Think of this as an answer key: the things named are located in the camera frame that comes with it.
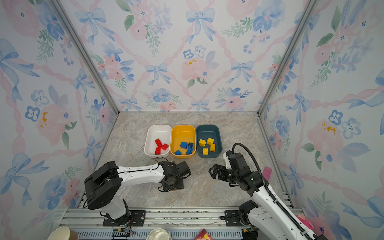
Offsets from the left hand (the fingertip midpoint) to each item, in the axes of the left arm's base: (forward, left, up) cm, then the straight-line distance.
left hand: (180, 186), depth 83 cm
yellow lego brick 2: (+21, -15, +3) cm, 26 cm away
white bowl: (-22, +9, 0) cm, 23 cm away
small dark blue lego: (+26, -5, 0) cm, 27 cm away
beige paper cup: (-22, +48, +6) cm, 53 cm away
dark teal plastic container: (+38, -21, +1) cm, 44 cm away
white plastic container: (+38, +20, +1) cm, 43 cm away
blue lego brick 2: (+23, -5, +1) cm, 23 cm away
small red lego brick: (+26, +12, 0) cm, 29 cm away
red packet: (-22, -12, +3) cm, 25 cm away
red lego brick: (+28, +16, +1) cm, 33 cm away
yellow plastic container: (+38, -2, -1) cm, 38 cm away
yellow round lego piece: (+30, -18, +2) cm, 35 cm away
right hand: (+5, -19, +11) cm, 22 cm away
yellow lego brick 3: (+25, -20, +1) cm, 32 cm away
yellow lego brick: (+28, -13, +2) cm, 31 cm away
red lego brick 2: (+23, +16, 0) cm, 28 cm away
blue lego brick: (+27, -1, 0) cm, 27 cm away
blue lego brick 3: (+22, +3, 0) cm, 22 cm away
